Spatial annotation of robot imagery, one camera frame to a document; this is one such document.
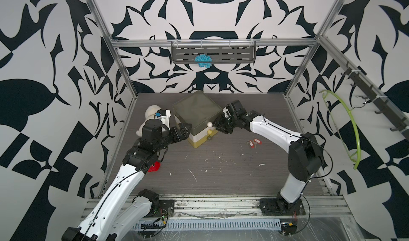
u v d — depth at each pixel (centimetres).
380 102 59
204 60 91
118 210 43
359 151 64
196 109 149
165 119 65
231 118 75
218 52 94
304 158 48
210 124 82
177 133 62
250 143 96
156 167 84
